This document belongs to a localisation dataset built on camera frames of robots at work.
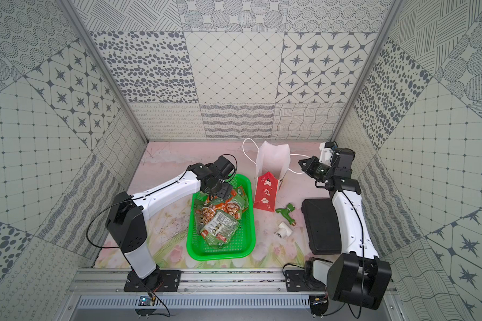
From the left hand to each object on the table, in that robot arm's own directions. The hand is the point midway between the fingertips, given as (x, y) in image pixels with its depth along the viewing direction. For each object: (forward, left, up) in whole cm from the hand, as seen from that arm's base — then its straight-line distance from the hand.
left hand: (221, 185), depth 86 cm
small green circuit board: (-41, +24, -15) cm, 50 cm away
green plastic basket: (-20, -10, -15) cm, 27 cm away
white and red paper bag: (+12, -24, +2) cm, 27 cm away
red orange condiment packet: (-9, +6, -7) cm, 13 cm away
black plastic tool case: (-13, -44, -10) cm, 47 cm away
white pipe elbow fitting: (-15, -28, -11) cm, 33 cm away
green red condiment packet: (-5, -8, -7) cm, 12 cm away
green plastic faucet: (-6, -30, -12) cm, 33 cm away
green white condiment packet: (-16, 0, -9) cm, 19 cm away
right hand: (+3, -33, +12) cm, 35 cm away
